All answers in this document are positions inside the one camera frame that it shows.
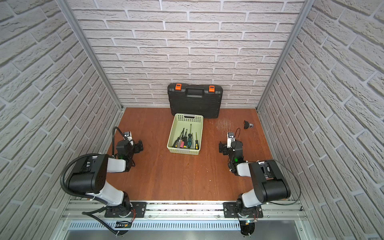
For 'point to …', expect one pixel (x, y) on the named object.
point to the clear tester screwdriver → (185, 140)
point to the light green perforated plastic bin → (187, 121)
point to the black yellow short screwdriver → (196, 144)
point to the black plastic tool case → (195, 99)
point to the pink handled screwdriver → (182, 143)
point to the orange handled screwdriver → (181, 140)
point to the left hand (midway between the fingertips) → (132, 139)
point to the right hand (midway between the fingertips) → (228, 139)
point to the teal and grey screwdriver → (189, 142)
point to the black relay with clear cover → (247, 125)
